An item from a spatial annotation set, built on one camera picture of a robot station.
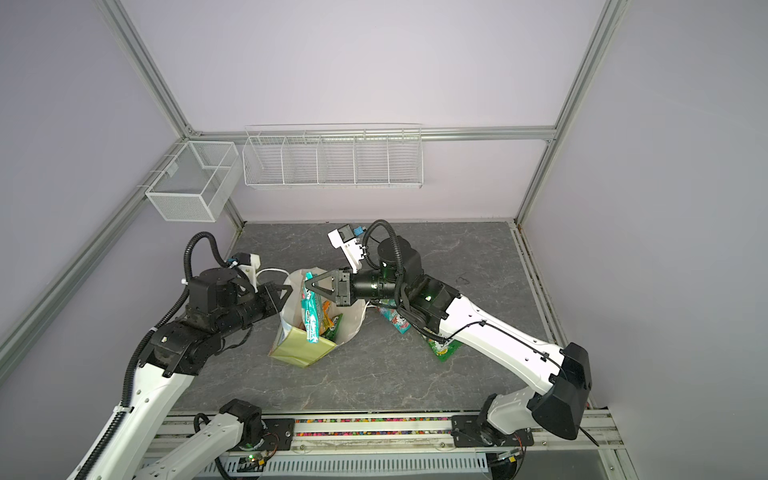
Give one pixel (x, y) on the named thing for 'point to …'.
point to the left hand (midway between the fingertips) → (292, 291)
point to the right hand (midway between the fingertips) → (304, 287)
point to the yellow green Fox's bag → (444, 350)
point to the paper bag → (289, 342)
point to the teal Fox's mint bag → (397, 320)
